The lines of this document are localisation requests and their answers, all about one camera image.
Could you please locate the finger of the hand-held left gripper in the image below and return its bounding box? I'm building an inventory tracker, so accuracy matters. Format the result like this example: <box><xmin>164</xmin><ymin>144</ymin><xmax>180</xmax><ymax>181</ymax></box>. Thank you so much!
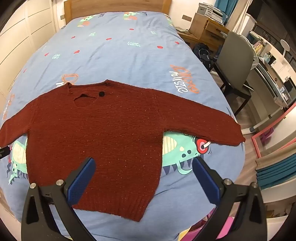
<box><xmin>0</xmin><ymin>145</ymin><xmax>12</xmax><ymax>161</ymax></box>

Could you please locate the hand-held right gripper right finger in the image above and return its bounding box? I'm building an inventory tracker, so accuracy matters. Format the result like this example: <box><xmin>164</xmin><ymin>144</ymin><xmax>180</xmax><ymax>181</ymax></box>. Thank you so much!
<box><xmin>192</xmin><ymin>156</ymin><xmax>268</xmax><ymax>241</ymax></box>

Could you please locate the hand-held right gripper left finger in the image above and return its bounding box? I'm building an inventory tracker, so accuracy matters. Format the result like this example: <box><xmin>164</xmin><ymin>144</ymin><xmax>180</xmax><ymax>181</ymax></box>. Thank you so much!
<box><xmin>21</xmin><ymin>157</ymin><xmax>96</xmax><ymax>241</ymax></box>

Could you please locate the dark red knit sweater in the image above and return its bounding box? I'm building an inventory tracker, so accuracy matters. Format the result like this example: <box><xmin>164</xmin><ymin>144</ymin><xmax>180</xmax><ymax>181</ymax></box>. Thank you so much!
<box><xmin>0</xmin><ymin>79</ymin><xmax>246</xmax><ymax>222</ymax></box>

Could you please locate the pink plastic item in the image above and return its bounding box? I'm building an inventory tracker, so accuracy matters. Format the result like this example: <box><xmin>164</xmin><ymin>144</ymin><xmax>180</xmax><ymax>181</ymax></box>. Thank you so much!
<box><xmin>185</xmin><ymin>215</ymin><xmax>234</xmax><ymax>241</ymax></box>

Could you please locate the stack of teal cloth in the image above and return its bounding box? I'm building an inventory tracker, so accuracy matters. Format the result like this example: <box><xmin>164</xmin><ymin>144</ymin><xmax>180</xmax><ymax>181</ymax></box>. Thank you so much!
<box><xmin>255</xmin><ymin>152</ymin><xmax>296</xmax><ymax>191</ymax></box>

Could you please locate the cream wardrobe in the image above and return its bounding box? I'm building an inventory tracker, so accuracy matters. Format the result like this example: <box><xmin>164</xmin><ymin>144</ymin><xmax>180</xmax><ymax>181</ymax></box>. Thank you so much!
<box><xmin>0</xmin><ymin>0</ymin><xmax>68</xmax><ymax>100</ymax></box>

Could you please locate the white desk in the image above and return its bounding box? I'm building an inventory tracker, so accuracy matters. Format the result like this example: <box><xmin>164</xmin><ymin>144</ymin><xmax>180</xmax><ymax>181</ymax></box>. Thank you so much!
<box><xmin>242</xmin><ymin>35</ymin><xmax>296</xmax><ymax>136</ymax></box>

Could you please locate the blue printed blanket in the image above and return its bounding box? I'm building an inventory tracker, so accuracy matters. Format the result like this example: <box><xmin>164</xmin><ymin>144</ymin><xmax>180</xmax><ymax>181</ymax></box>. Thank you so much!
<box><xmin>0</xmin><ymin>10</ymin><xmax>245</xmax><ymax>241</ymax></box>

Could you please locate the black backpack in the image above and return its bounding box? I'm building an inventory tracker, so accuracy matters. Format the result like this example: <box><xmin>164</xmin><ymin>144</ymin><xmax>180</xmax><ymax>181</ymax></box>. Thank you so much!
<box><xmin>193</xmin><ymin>43</ymin><xmax>218</xmax><ymax>70</ymax></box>

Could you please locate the grey chair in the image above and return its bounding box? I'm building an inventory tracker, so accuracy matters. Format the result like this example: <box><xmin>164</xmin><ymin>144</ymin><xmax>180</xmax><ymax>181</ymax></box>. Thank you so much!
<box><xmin>211</xmin><ymin>31</ymin><xmax>259</xmax><ymax>116</ymax></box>

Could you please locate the wooden cabinet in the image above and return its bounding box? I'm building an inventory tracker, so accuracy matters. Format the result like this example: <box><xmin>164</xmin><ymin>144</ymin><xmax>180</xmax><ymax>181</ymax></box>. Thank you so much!
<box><xmin>178</xmin><ymin>13</ymin><xmax>230</xmax><ymax>51</ymax></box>

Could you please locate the white desk lamp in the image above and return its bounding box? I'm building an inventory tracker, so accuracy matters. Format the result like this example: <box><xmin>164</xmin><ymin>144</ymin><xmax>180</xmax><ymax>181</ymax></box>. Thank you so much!
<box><xmin>279</xmin><ymin>39</ymin><xmax>292</xmax><ymax>61</ymax></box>

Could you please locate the wooden headboard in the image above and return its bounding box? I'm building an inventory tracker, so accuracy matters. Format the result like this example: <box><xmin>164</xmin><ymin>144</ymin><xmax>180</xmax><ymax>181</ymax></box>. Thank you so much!
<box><xmin>63</xmin><ymin>0</ymin><xmax>173</xmax><ymax>25</ymax></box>

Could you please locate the grey storage box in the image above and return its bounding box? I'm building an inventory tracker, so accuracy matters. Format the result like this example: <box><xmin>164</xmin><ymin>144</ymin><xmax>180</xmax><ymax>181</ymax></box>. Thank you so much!
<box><xmin>197</xmin><ymin>2</ymin><xmax>228</xmax><ymax>24</ymax></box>

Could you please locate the teal curtain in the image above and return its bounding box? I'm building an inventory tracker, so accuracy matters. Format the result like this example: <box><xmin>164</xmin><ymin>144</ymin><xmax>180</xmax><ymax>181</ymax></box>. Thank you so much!
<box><xmin>215</xmin><ymin>0</ymin><xmax>241</xmax><ymax>25</ymax></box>

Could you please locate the pink frame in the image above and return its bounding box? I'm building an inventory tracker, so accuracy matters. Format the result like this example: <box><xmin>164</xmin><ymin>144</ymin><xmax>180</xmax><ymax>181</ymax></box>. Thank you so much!
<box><xmin>251</xmin><ymin>107</ymin><xmax>296</xmax><ymax>158</ymax></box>

